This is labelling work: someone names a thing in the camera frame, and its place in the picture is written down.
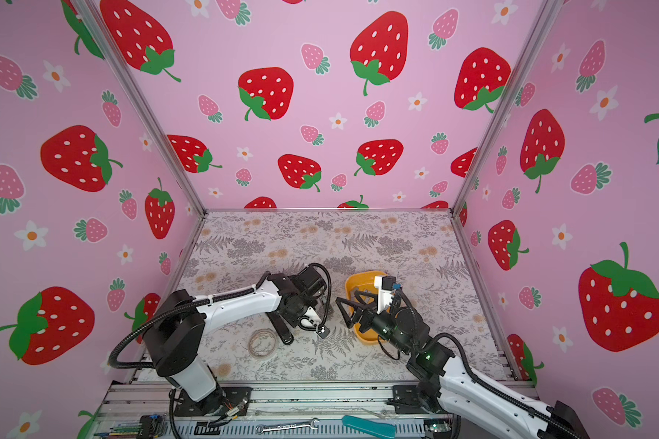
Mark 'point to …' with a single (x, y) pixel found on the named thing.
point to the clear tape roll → (263, 343)
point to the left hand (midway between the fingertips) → (309, 305)
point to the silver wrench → (261, 428)
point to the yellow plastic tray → (363, 282)
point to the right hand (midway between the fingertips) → (344, 297)
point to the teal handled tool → (376, 428)
